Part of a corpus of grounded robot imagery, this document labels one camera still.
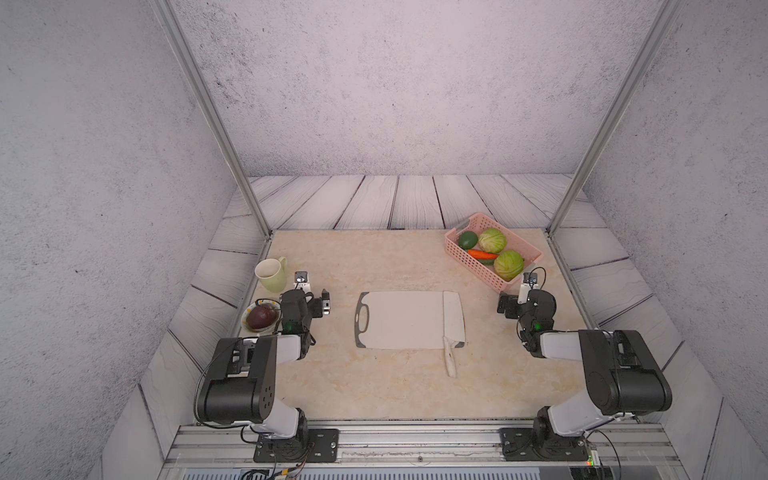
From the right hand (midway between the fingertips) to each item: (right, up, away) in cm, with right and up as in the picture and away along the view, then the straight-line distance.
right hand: (521, 291), depth 94 cm
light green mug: (-78, +5, +2) cm, 79 cm away
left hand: (-65, +1, 0) cm, 65 cm away
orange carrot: (-8, +11, +17) cm, 22 cm away
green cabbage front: (-1, +8, +7) cm, 11 cm away
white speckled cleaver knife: (-21, -11, 0) cm, 24 cm away
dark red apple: (-79, -7, -4) cm, 79 cm away
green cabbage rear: (-4, +16, +15) cm, 22 cm away
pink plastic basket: (-6, +24, +24) cm, 35 cm away
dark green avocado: (-12, +17, +18) cm, 27 cm away
